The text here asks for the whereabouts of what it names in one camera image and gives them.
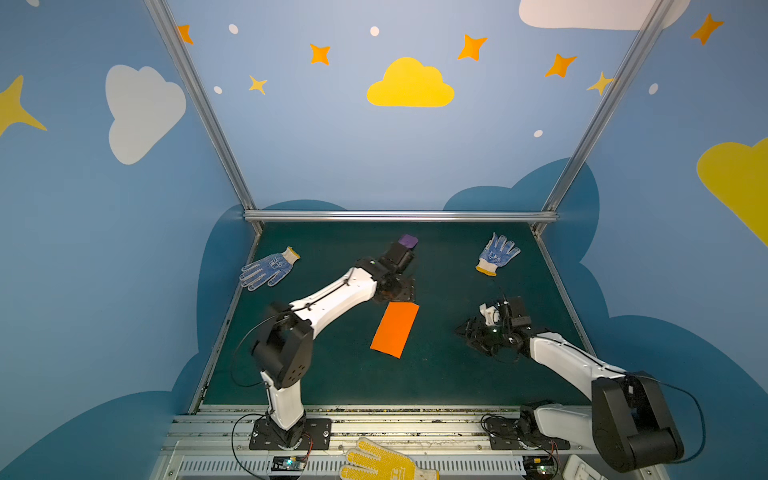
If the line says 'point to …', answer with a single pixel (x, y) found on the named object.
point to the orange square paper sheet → (395, 328)
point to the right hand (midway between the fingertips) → (461, 332)
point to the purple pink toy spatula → (408, 241)
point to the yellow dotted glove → (390, 465)
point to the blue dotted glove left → (278, 264)
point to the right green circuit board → (538, 467)
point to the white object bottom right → (577, 469)
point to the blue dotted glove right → (496, 254)
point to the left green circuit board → (288, 463)
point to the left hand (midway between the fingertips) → (406, 294)
